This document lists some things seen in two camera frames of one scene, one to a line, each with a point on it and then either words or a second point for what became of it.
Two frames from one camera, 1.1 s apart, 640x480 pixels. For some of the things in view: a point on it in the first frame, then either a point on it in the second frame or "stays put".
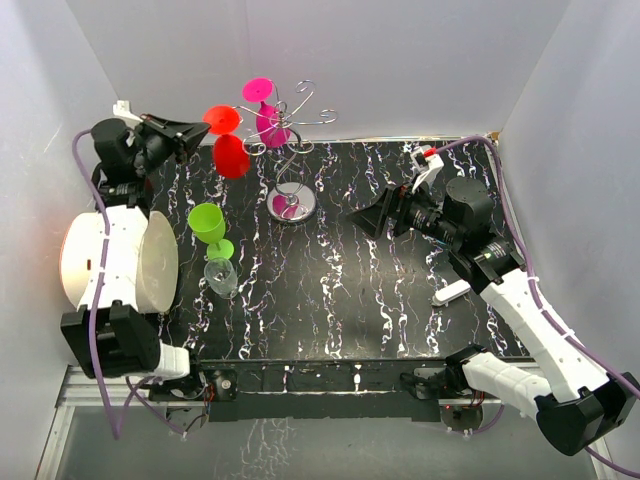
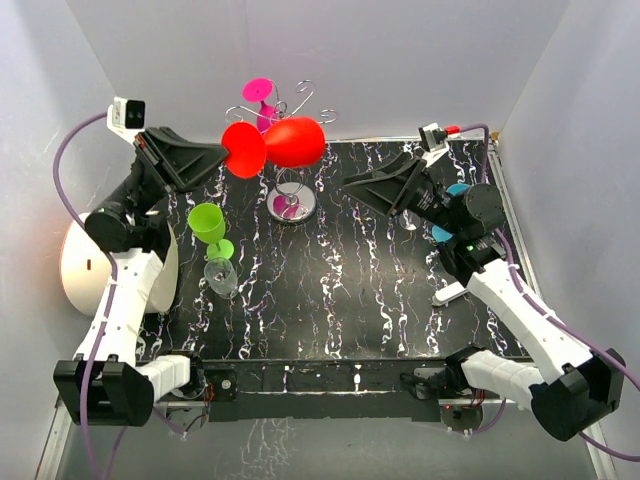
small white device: [450, 291] stays put
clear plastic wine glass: [221, 277] stays put
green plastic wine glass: [208, 224] stays put
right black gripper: [372, 218] to [388, 189]
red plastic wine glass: [230, 154] to [291, 142]
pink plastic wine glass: [272, 130] stays put
